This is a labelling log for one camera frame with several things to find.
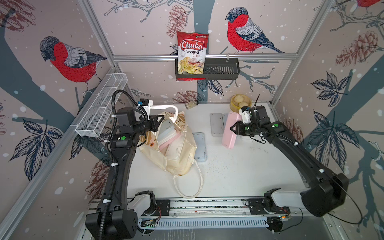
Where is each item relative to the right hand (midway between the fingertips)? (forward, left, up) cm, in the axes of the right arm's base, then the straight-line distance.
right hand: (232, 129), depth 81 cm
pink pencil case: (-5, +41, -15) cm, 44 cm away
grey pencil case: (-7, +18, -17) cm, 26 cm away
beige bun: (+39, -11, -12) cm, 42 cm away
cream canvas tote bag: (-3, +36, -16) cm, 40 cm away
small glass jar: (+35, +26, -16) cm, 47 cm away
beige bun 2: (+33, -14, -13) cm, 38 cm away
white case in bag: (+3, +39, -8) cm, 40 cm away
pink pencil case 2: (-5, +2, 0) cm, 5 cm away
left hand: (-1, +35, +14) cm, 38 cm away
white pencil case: (+16, +6, -16) cm, 23 cm away
